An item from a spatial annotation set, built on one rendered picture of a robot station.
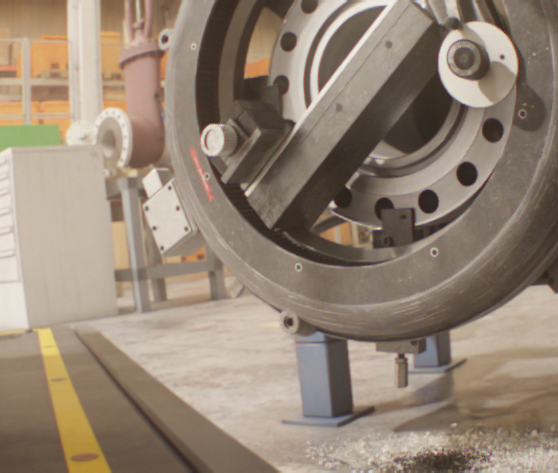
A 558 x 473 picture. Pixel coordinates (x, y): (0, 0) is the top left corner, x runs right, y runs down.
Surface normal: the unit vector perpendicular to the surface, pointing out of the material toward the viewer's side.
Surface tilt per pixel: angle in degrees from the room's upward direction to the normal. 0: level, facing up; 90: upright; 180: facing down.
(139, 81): 92
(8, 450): 0
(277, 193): 90
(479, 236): 90
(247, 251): 90
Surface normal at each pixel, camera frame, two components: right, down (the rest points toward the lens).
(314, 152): -0.62, 0.07
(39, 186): 0.71, -0.07
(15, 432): -0.11, -0.99
